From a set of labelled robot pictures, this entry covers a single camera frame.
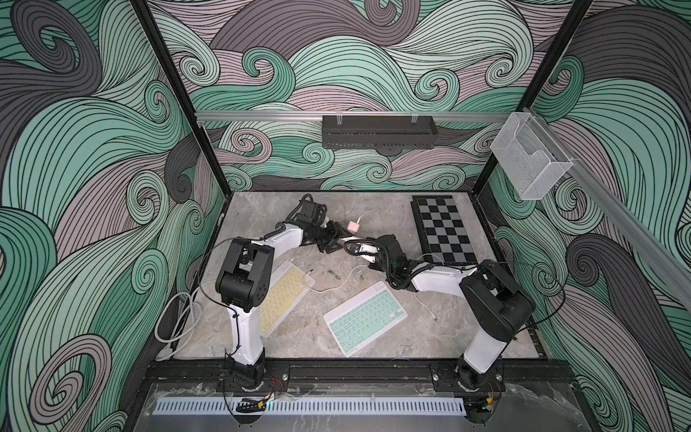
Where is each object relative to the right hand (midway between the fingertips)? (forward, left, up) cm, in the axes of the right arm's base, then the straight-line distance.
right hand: (378, 241), depth 94 cm
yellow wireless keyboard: (-13, +32, -7) cm, 35 cm away
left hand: (+1, +11, +3) cm, 11 cm away
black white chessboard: (+5, -26, -5) cm, 27 cm away
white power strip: (-10, +4, +11) cm, 15 cm away
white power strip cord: (-23, +68, -10) cm, 73 cm away
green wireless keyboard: (-24, +6, -7) cm, 26 cm away
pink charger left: (+4, +9, +3) cm, 10 cm away
